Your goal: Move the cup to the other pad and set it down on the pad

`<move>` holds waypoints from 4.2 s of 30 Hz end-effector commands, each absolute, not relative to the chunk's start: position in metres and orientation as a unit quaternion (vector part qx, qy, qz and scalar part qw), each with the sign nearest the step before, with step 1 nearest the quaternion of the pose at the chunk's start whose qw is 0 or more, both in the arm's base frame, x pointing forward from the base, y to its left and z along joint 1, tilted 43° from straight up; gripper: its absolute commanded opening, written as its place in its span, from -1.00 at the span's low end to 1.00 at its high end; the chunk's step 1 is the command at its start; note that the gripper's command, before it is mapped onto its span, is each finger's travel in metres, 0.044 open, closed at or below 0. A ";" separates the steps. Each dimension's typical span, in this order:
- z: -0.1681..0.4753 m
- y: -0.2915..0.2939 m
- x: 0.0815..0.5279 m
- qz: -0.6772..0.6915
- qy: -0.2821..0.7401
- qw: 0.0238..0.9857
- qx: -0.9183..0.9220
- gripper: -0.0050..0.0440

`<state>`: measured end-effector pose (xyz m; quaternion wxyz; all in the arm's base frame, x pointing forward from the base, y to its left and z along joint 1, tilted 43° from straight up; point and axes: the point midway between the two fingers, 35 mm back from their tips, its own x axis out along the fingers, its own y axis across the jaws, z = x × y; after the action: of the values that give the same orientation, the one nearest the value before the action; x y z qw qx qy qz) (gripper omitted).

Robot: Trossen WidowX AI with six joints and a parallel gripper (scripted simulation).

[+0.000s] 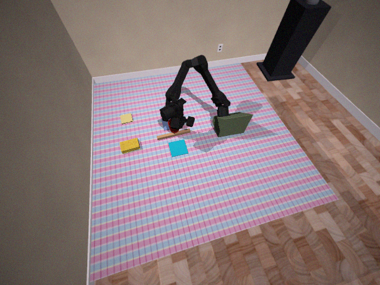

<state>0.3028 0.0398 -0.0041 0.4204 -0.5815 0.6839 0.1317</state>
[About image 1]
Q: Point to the yellow sponge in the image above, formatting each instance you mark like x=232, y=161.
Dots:
x=129, y=145

